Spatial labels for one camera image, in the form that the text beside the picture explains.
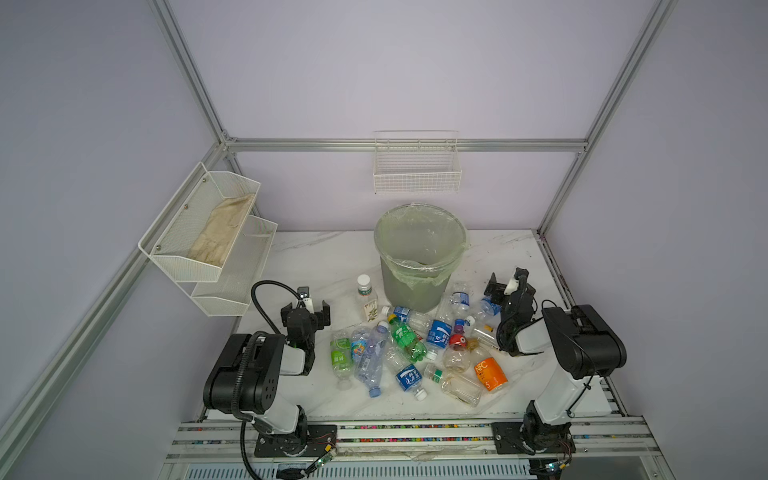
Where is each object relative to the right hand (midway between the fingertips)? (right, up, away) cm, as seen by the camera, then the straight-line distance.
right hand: (507, 275), depth 94 cm
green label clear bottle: (-51, -22, -11) cm, 57 cm away
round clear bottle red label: (-18, -24, -7) cm, 31 cm away
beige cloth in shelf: (-84, +11, -16) cm, 86 cm away
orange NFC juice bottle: (-10, -25, -12) cm, 30 cm away
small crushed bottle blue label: (-6, -10, -1) cm, 12 cm away
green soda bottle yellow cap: (-33, -18, -11) cm, 39 cm away
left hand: (-64, -10, 0) cm, 65 cm away
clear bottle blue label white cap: (-32, -27, -16) cm, 45 cm away
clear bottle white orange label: (-9, -17, -4) cm, 20 cm away
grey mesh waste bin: (-27, -7, 0) cm, 28 cm away
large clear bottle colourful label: (-43, -22, -18) cm, 51 cm away
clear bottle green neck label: (-44, -8, -6) cm, 45 cm away
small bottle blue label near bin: (-32, -13, -3) cm, 34 cm away
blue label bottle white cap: (-23, -16, -8) cm, 29 cm away
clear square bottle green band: (-19, -29, -17) cm, 38 cm away
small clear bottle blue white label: (-15, -8, +1) cm, 17 cm away
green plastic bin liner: (-27, +11, +2) cm, 29 cm away
